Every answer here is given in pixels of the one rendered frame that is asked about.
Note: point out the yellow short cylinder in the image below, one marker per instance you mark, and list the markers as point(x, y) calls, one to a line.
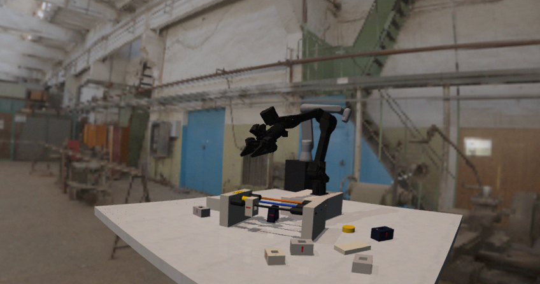
point(348, 228)

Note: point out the beige rectangular bar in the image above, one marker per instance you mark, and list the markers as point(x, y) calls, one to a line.
point(213, 203)

